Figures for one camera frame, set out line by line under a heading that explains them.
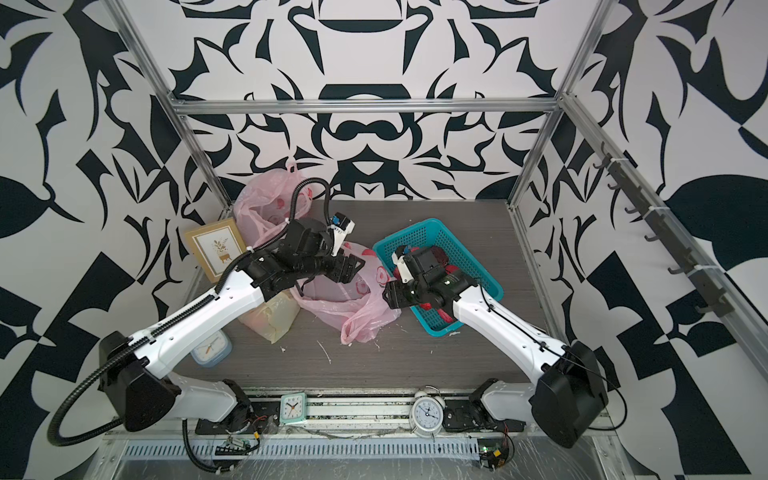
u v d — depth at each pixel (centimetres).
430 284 60
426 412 71
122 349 40
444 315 73
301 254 56
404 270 71
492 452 71
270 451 71
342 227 65
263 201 107
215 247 94
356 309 89
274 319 87
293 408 74
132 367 40
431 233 102
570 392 40
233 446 68
